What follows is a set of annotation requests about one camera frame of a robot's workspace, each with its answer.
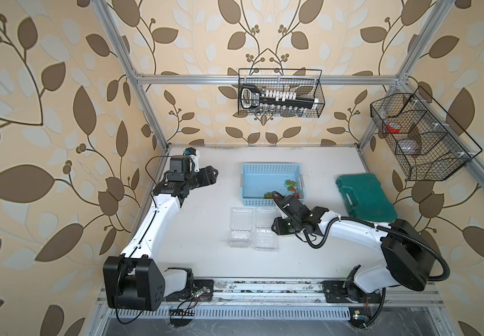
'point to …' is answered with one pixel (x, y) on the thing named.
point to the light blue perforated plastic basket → (259, 180)
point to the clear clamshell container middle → (264, 238)
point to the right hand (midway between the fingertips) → (274, 227)
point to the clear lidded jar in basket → (409, 146)
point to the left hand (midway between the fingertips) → (206, 170)
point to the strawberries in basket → (291, 185)
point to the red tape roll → (393, 127)
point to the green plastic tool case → (365, 199)
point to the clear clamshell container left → (241, 225)
